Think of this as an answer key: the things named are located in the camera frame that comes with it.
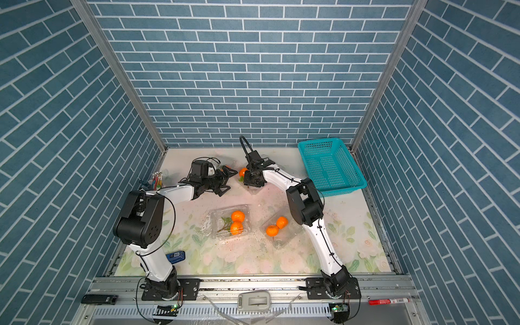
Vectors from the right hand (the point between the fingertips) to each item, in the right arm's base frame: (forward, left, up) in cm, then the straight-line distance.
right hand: (247, 183), depth 102 cm
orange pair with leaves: (+2, +3, +4) cm, 5 cm away
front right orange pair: (-21, -19, +1) cm, 28 cm away
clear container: (-3, -2, -1) cm, 4 cm away
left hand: (-3, +2, +8) cm, 9 cm away
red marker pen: (-46, -56, -2) cm, 73 cm away
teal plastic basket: (+16, -45, -2) cm, 47 cm away
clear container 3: (-25, -21, -3) cm, 32 cm away
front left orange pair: (-23, +2, +2) cm, 24 cm away
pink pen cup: (-11, +37, +13) cm, 41 cm away
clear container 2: (-21, +9, -2) cm, 23 cm away
